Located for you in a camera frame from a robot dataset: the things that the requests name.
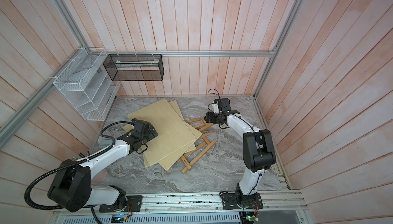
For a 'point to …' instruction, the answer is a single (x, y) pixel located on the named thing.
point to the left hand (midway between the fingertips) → (150, 135)
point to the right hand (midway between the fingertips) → (209, 117)
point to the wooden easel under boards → (188, 158)
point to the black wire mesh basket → (135, 67)
